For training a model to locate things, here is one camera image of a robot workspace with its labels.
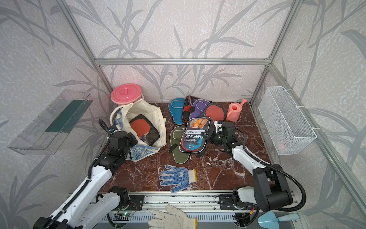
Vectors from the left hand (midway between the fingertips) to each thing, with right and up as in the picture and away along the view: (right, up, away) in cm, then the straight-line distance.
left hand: (133, 134), depth 80 cm
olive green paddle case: (+25, -15, +8) cm, 31 cm away
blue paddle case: (+21, +18, +33) cm, 43 cm away
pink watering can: (+65, +14, +21) cm, 70 cm away
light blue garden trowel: (+72, -42, -10) cm, 84 cm away
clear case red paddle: (+52, +13, +31) cm, 62 cm away
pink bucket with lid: (-14, +26, +21) cm, 36 cm away
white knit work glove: (+25, -40, -11) cm, 48 cm away
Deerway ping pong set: (+34, -4, +3) cm, 34 cm away
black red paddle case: (+31, +16, +28) cm, 45 cm away
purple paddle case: (+40, +18, +31) cm, 54 cm away
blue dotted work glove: (+24, -25, +2) cm, 34 cm away
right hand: (+39, 0, +4) cm, 39 cm away
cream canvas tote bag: (-11, +9, +7) cm, 16 cm away
